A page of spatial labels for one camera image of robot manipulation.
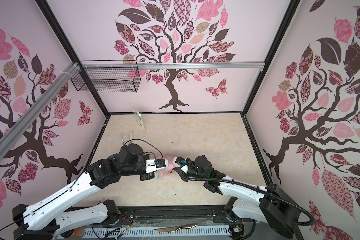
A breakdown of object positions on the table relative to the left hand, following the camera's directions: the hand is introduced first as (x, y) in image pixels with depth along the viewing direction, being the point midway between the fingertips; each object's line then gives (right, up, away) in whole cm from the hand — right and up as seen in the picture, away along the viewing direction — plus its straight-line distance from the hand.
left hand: (160, 167), depth 67 cm
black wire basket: (-29, +52, +28) cm, 66 cm away
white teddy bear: (-1, -5, +5) cm, 7 cm away
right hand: (+5, -1, +8) cm, 10 cm away
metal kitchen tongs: (-27, +11, +36) cm, 46 cm away
